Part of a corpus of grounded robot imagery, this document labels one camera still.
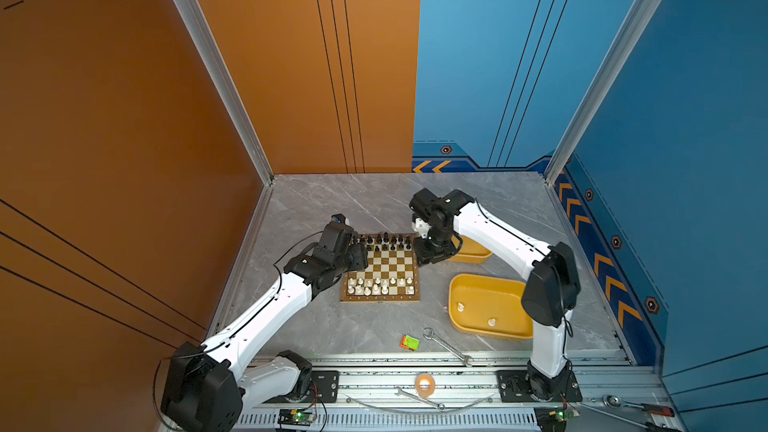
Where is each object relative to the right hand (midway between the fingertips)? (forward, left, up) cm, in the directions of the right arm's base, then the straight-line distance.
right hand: (423, 262), depth 83 cm
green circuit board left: (-34, +32, -13) cm, 49 cm away
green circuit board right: (-34, -29, -13) cm, 47 cm away
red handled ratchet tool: (-31, -44, -11) cm, 55 cm away
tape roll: (-26, -1, -12) cm, 29 cm away
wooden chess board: (+2, +9, -10) cm, 14 cm away
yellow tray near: (-8, -19, -10) cm, 23 cm away
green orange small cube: (-18, +4, -9) cm, 21 cm away
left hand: (+3, +17, +3) cm, 18 cm away
